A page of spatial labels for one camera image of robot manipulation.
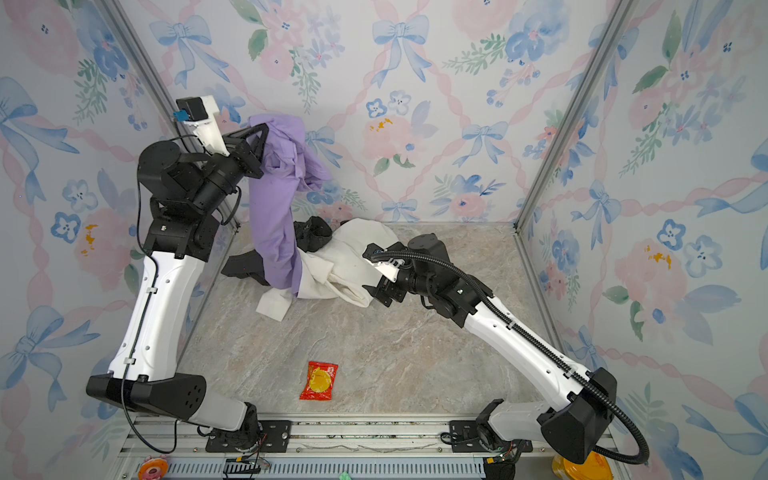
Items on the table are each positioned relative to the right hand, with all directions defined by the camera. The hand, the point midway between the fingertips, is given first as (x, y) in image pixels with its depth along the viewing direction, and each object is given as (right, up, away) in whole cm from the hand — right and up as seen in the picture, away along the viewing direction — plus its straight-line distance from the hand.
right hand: (376, 263), depth 71 cm
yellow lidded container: (+46, -43, -9) cm, 64 cm away
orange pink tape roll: (-50, -46, -4) cm, 68 cm away
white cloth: (-13, -3, +24) cm, 27 cm away
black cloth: (-23, +9, +30) cm, 39 cm away
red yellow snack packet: (-16, -33, +10) cm, 38 cm away
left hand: (-20, +26, -17) cm, 37 cm away
